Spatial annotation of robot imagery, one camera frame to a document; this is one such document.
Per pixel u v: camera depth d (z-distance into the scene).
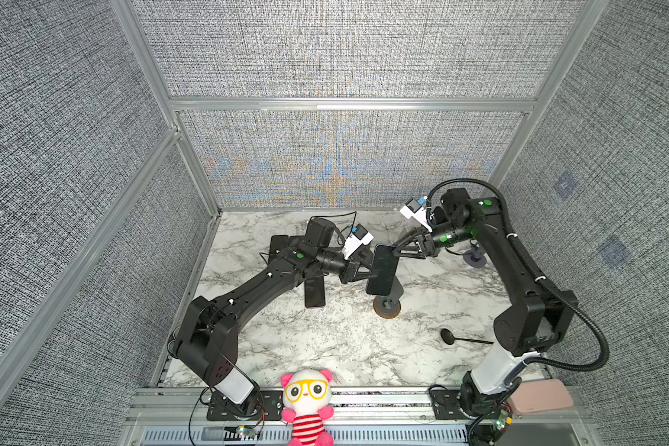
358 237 0.68
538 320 0.45
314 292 0.96
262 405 0.73
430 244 0.64
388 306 0.86
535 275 0.47
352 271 0.67
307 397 0.69
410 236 0.69
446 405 0.73
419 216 0.66
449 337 0.85
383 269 0.71
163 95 0.84
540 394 0.73
